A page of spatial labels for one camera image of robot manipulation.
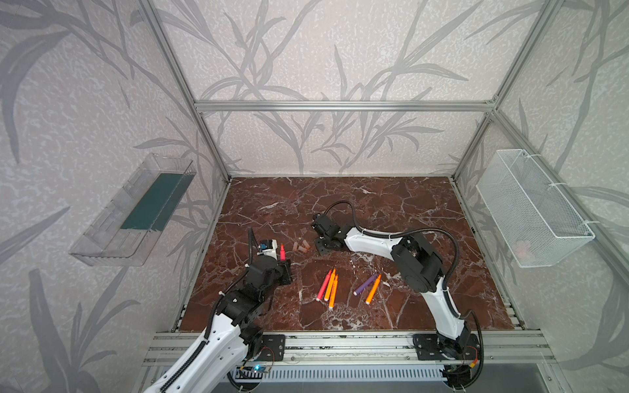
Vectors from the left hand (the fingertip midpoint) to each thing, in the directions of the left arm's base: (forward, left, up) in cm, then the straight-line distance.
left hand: (293, 254), depth 81 cm
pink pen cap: (+10, -3, -12) cm, 16 cm away
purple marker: (-6, -25, -12) cm, 28 cm away
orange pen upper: (-6, -12, -12) cm, 18 cm away
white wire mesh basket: (-1, -66, +22) cm, 70 cm away
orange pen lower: (-9, -14, -12) cm, 20 cm away
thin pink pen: (-6, -10, -12) cm, 17 cm away
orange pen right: (-8, -28, -11) cm, 31 cm away
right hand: (+14, -9, -11) cm, 20 cm away
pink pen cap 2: (+9, +2, -12) cm, 16 cm away
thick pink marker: (0, +3, +2) cm, 4 cm away
